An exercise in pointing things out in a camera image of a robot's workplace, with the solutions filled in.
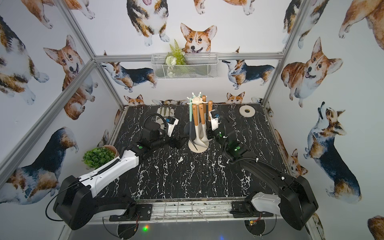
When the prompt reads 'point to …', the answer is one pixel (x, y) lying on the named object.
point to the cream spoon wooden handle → (195, 120)
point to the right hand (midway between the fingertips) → (206, 119)
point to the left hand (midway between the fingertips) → (185, 131)
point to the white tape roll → (245, 114)
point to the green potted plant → (94, 157)
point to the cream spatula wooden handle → (201, 114)
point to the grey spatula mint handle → (191, 122)
